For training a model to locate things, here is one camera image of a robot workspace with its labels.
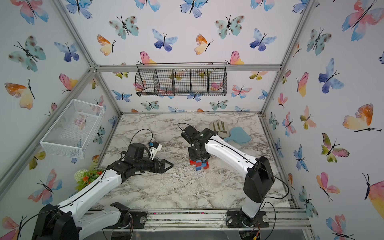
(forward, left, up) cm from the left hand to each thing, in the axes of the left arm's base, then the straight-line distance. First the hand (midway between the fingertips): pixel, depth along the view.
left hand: (169, 164), depth 79 cm
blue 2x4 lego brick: (+3, -18, -8) cm, 20 cm away
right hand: (+4, -15, +2) cm, 15 cm away
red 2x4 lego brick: (+2, -12, -2) cm, 13 cm away
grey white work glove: (+34, -34, -13) cm, 50 cm away
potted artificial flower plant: (-7, +38, +4) cm, 39 cm away
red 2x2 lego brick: (+3, -21, -11) cm, 24 cm away
